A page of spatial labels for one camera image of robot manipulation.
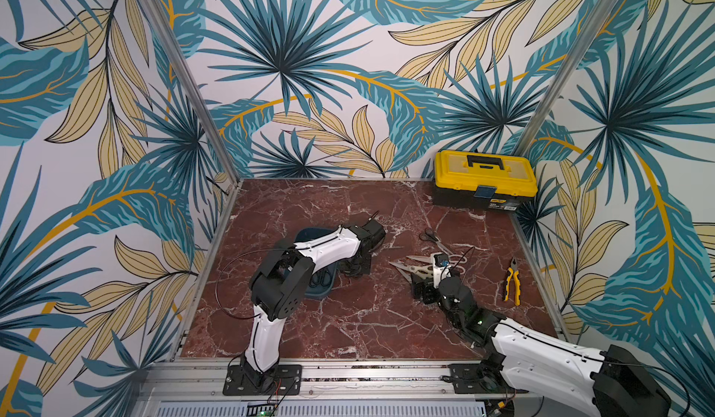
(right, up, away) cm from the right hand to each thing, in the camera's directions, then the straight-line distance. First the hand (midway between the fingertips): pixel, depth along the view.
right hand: (426, 271), depth 84 cm
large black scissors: (-32, -3, +6) cm, 33 cm away
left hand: (-22, -2, +7) cm, 23 cm away
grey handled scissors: (+6, +9, +19) cm, 22 cm away
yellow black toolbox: (+24, +30, +16) cm, 41 cm away
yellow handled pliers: (+31, -3, +8) cm, 32 cm away
